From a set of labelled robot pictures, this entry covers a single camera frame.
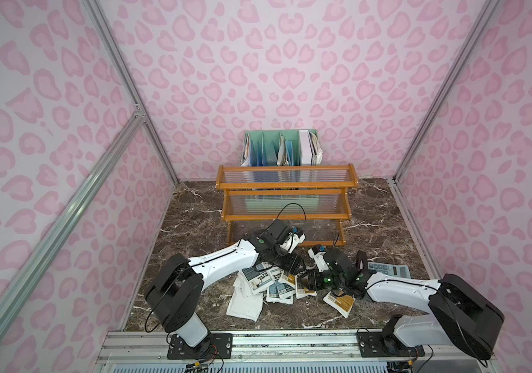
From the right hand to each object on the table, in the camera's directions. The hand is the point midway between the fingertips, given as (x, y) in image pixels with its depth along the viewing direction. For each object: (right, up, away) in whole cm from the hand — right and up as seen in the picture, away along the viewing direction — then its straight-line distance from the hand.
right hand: (302, 279), depth 84 cm
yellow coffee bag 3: (-4, 0, 0) cm, 4 cm away
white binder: (+3, +51, +13) cm, 52 cm away
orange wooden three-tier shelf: (+8, +30, +26) cm, 40 cm away
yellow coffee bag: (+14, -7, -4) cm, 16 cm away
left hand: (-1, +7, -2) cm, 7 cm away
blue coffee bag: (-16, 0, 0) cm, 16 cm away
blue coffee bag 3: (-11, -5, -2) cm, 12 cm away
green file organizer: (-14, +53, +25) cm, 61 cm away
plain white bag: (-21, -8, -3) cm, 22 cm away
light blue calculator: (+38, +2, +2) cm, 38 cm away
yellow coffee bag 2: (0, -1, -3) cm, 3 cm away
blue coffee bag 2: (-6, -3, -2) cm, 7 cm away
